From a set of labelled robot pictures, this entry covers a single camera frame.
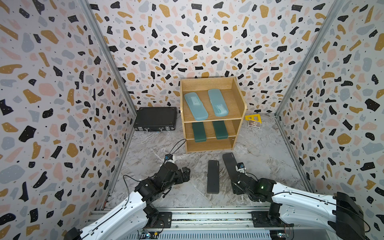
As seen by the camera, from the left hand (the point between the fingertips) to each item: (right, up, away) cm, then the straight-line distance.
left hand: (186, 171), depth 78 cm
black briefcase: (-29, +30, +43) cm, 60 cm away
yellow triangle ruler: (+52, +31, +42) cm, 74 cm away
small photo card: (+48, +26, +35) cm, 65 cm away
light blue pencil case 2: (+17, +37, +3) cm, 41 cm away
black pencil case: (+15, -7, +9) cm, 19 cm away
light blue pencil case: (+7, +32, -1) cm, 33 cm away
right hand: (+27, -7, +4) cm, 28 cm away
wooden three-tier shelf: (+26, +45, +11) cm, 53 cm away
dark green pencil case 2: (+19, +22, +9) cm, 31 cm away
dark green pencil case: (+7, +21, +8) cm, 23 cm away
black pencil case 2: (+26, +2, +13) cm, 29 cm away
